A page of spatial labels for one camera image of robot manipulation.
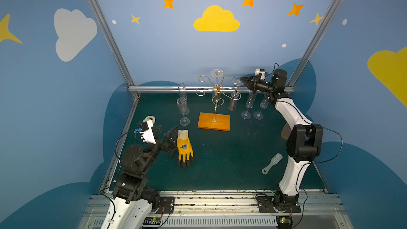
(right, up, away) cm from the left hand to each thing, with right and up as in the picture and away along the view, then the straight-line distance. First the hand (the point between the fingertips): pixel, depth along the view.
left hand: (169, 125), depth 65 cm
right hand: (+35, +24, +17) cm, 46 cm away
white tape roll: (-23, +1, +42) cm, 48 cm away
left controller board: (-10, -47, +8) cm, 48 cm away
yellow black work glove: (+3, -18, +24) cm, 30 cm away
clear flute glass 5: (+33, +15, +27) cm, 45 cm away
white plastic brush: (+56, -21, +23) cm, 64 cm away
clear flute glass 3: (+44, +10, +36) cm, 57 cm away
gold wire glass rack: (+21, -1, +39) cm, 44 cm away
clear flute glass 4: (+21, +16, +16) cm, 31 cm away
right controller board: (+52, -47, +8) cm, 71 cm away
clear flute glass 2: (0, +11, +32) cm, 34 cm away
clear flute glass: (+1, +17, +32) cm, 37 cm away
